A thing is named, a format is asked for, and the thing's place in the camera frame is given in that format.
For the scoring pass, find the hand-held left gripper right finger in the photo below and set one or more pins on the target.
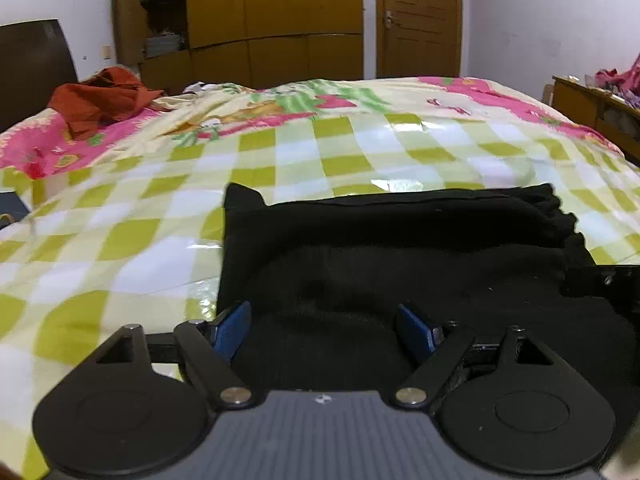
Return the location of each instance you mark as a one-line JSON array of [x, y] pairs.
[[417, 332]]

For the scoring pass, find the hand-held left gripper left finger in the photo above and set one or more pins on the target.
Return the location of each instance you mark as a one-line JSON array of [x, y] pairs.
[[230, 330]]

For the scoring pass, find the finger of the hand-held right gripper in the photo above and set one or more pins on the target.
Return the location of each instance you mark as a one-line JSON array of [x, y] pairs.
[[610, 282]]

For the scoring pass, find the black pants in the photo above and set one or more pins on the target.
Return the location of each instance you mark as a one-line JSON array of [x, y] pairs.
[[400, 250]]

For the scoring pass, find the wooden desk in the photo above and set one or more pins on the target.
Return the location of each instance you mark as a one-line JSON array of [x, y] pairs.
[[575, 102]]

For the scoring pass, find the pile of colourful clothes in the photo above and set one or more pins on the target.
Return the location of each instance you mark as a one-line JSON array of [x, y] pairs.
[[620, 82]]

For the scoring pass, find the white cloth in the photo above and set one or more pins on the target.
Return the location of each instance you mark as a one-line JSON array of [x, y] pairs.
[[200, 88]]

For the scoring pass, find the dark blue notebook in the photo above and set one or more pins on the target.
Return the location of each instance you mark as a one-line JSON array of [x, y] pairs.
[[12, 207]]

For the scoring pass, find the red cloth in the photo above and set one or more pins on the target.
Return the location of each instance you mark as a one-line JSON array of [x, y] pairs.
[[105, 97]]

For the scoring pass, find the grey box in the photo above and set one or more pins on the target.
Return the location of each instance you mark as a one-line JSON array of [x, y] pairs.
[[162, 44]]

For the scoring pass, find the wooden door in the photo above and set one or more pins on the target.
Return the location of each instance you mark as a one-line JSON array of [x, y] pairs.
[[420, 35]]

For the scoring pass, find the dark brown headboard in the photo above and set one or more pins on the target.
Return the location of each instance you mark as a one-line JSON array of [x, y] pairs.
[[35, 70]]

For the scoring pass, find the wooden wardrobe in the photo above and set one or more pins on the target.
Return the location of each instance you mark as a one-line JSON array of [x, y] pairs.
[[280, 0]]

